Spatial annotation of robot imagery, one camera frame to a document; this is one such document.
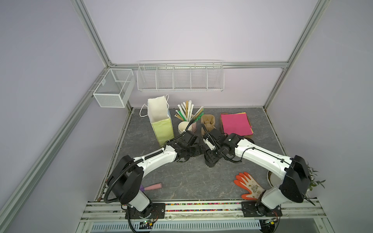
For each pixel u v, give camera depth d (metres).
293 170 0.43
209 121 1.11
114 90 0.98
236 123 1.06
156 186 0.80
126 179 0.43
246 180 0.82
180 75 0.98
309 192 0.83
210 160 0.72
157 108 0.95
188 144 0.68
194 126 0.91
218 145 0.61
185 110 0.99
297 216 0.74
